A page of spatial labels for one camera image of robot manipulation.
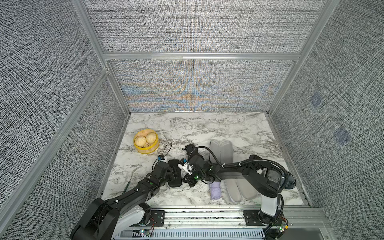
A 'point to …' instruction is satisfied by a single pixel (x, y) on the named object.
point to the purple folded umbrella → (215, 190)
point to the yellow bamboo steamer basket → (149, 148)
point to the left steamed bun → (140, 141)
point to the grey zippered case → (178, 182)
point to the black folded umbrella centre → (191, 150)
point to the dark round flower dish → (291, 182)
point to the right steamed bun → (151, 137)
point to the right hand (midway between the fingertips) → (181, 177)
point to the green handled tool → (130, 179)
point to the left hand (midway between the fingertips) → (177, 169)
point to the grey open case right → (238, 188)
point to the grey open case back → (223, 151)
